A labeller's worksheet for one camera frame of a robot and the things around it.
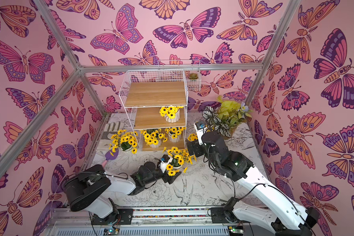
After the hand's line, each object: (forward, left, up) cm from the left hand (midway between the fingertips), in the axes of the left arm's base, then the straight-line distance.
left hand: (178, 166), depth 83 cm
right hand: (+5, -10, +23) cm, 25 cm away
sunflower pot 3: (-1, -2, +12) cm, 12 cm away
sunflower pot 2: (+17, -9, +5) cm, 20 cm away
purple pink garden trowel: (+6, +39, +2) cm, 40 cm away
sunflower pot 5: (+17, +2, +8) cm, 19 cm away
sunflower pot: (+12, +30, +7) cm, 33 cm away
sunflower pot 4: (+16, +15, +5) cm, 22 cm away
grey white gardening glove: (+33, +51, -7) cm, 61 cm away
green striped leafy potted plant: (+23, -28, +16) cm, 40 cm away
